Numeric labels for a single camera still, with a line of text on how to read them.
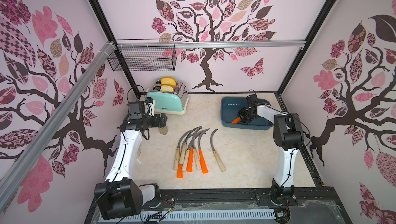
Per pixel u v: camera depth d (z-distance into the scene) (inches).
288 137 22.3
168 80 39.5
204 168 32.6
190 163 33.3
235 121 39.6
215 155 34.5
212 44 36.3
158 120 27.9
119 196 15.2
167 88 38.4
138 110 23.6
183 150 34.6
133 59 48.0
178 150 35.3
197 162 33.0
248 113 33.9
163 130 36.6
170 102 39.4
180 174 31.7
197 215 27.4
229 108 40.8
